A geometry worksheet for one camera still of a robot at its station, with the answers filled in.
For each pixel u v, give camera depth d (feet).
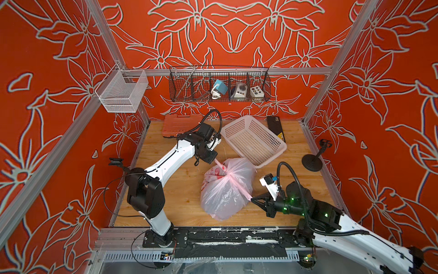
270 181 2.00
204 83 3.30
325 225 1.62
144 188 1.60
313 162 3.17
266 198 2.02
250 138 3.59
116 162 2.38
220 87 2.75
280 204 1.94
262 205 2.14
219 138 2.51
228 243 2.39
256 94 3.10
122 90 3.05
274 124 3.83
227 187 2.41
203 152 2.29
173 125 3.65
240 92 2.97
